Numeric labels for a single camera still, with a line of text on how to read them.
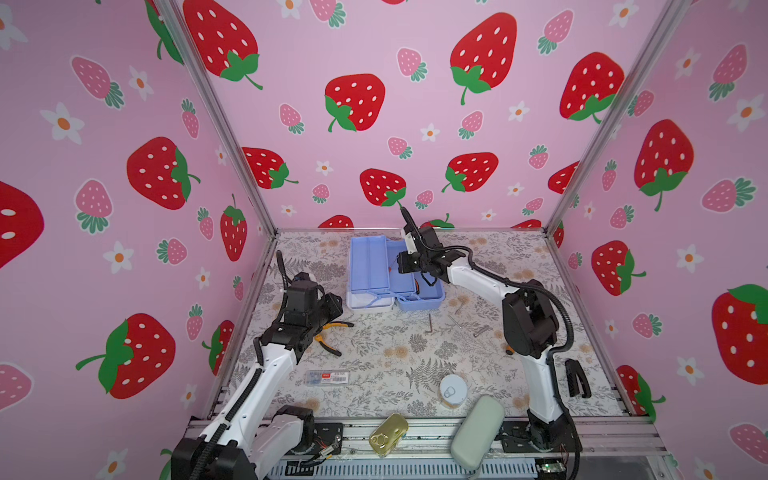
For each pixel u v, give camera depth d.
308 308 0.63
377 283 0.92
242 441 0.41
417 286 0.94
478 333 0.93
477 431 0.73
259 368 0.49
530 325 0.55
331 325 0.94
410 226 0.86
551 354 0.57
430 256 0.76
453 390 0.76
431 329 0.94
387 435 0.71
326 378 0.82
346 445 0.74
